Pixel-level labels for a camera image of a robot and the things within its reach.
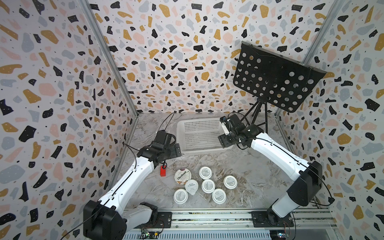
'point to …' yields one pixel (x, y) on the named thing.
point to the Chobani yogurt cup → (182, 175)
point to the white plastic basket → (196, 135)
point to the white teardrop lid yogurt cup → (191, 186)
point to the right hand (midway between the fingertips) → (225, 137)
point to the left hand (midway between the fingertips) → (173, 150)
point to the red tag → (163, 171)
